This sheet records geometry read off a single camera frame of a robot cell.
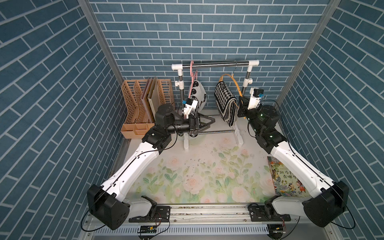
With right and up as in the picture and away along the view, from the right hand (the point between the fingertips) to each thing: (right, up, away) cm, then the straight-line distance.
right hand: (243, 97), depth 70 cm
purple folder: (-54, +4, +17) cm, 57 cm away
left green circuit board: (-46, -64, +2) cm, 79 cm away
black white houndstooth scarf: (-6, -2, +12) cm, 14 cm away
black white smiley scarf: (-22, +6, +19) cm, 29 cm away
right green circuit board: (+16, -63, +1) cm, 65 cm away
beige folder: (-48, +1, +20) cm, 52 cm away
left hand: (-15, -14, -11) cm, 23 cm away
